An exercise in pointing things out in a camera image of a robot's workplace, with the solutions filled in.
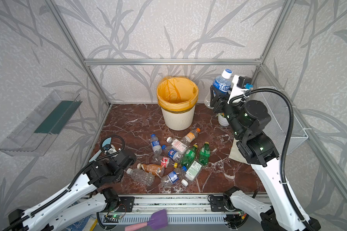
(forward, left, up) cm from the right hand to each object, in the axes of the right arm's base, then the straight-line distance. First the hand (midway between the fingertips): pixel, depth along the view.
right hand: (219, 81), depth 52 cm
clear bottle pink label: (0, +17, -50) cm, 53 cm away
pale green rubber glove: (-3, -21, -56) cm, 60 cm away
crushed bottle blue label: (-20, +20, -49) cm, 56 cm away
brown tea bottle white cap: (-16, +29, -49) cm, 59 cm away
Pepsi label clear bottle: (-6, +20, -49) cm, 53 cm away
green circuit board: (-37, +47, -53) cm, 80 cm away
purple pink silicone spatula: (-39, +26, -53) cm, 71 cm away
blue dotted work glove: (-41, +64, -53) cm, 92 cm away
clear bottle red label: (-11, +24, -48) cm, 55 cm away
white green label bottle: (-17, +9, -50) cm, 54 cm away
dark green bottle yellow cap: (-5, 0, -51) cm, 52 cm away
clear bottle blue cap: (0, +31, -49) cm, 59 cm away
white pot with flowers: (+18, -14, -47) cm, 52 cm away
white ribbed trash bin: (+13, +17, -42) cm, 47 cm away
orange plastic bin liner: (+36, +18, -39) cm, 56 cm away
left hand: (-10, +41, -40) cm, 58 cm away
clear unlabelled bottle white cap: (-20, +36, -52) cm, 66 cm away
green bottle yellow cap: (-7, +10, -50) cm, 52 cm away
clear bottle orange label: (+7, +9, -50) cm, 51 cm away
